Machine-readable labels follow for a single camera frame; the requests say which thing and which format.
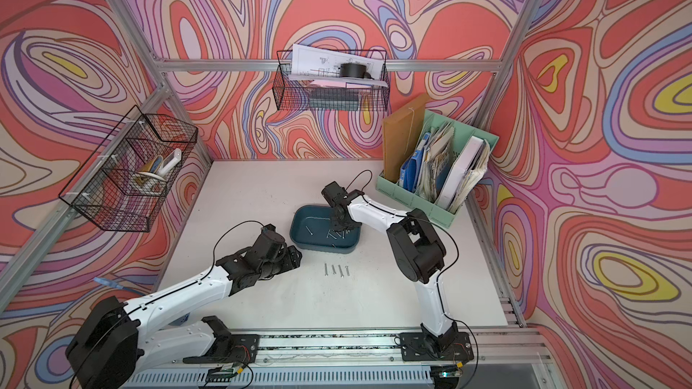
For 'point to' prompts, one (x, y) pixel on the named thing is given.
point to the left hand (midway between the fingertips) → (299, 258)
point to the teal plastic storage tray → (312, 230)
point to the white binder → (458, 171)
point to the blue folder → (409, 167)
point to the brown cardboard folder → (404, 136)
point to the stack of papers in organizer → (439, 160)
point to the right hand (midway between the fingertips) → (346, 229)
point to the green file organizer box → (415, 203)
